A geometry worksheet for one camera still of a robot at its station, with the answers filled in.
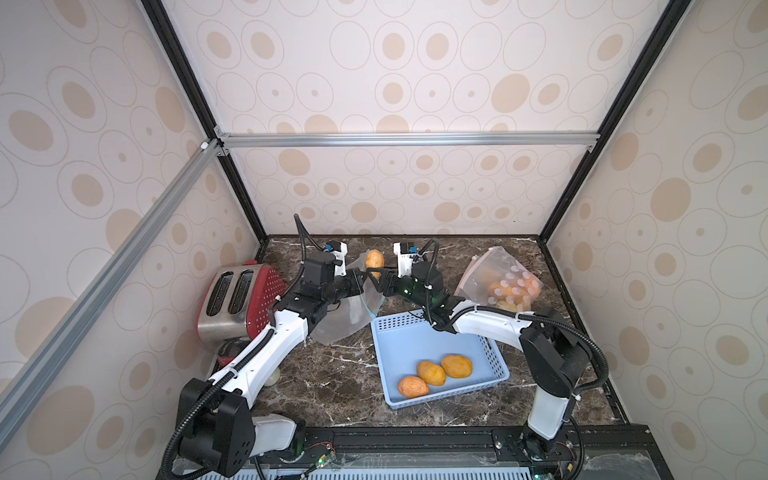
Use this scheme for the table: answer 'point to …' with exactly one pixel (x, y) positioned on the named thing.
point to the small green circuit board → (321, 461)
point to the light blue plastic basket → (417, 363)
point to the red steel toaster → (237, 301)
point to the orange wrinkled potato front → (412, 387)
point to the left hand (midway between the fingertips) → (376, 272)
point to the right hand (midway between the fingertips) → (384, 266)
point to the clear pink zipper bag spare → (495, 278)
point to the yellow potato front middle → (431, 373)
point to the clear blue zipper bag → (342, 320)
